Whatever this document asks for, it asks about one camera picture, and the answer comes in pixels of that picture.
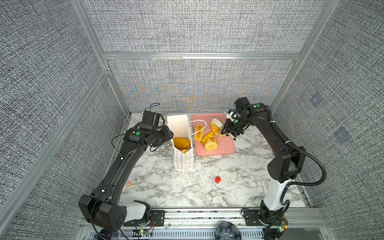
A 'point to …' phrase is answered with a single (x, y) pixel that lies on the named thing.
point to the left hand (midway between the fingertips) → (171, 134)
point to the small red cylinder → (217, 179)
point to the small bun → (216, 125)
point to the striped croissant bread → (198, 137)
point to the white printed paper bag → (178, 126)
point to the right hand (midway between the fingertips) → (224, 132)
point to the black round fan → (227, 231)
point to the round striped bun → (209, 135)
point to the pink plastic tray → (226, 144)
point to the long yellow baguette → (184, 151)
